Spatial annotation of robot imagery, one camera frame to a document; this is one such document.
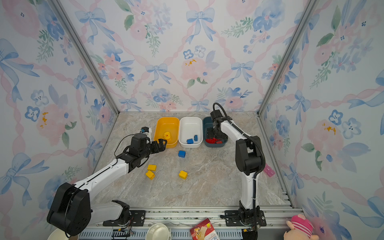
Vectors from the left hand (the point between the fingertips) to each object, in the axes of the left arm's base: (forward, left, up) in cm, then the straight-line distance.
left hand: (161, 140), depth 86 cm
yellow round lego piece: (+12, 0, -11) cm, 17 cm away
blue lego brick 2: (0, -11, -16) cm, 19 cm away
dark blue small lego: (+11, -20, -13) cm, 26 cm away
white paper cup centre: (-42, -2, -15) cm, 44 cm away
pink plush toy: (-41, -66, -8) cm, 78 cm away
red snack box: (-41, -24, -11) cm, 49 cm away
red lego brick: (+9, -31, -12) cm, 35 cm away
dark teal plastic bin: (+24, -29, -12) cm, 40 cm away
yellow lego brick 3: (-14, -13, -14) cm, 24 cm away
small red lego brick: (+8, -36, -13) cm, 39 cm away
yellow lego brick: (-10, +6, -14) cm, 18 cm away
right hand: (+11, -33, -9) cm, 36 cm away
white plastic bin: (+23, -15, -14) cm, 31 cm away
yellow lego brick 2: (-15, +6, -13) cm, 21 cm away
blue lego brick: (+10, -16, -15) cm, 24 cm away
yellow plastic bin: (+22, +1, -16) cm, 27 cm away
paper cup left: (-44, +39, -8) cm, 59 cm away
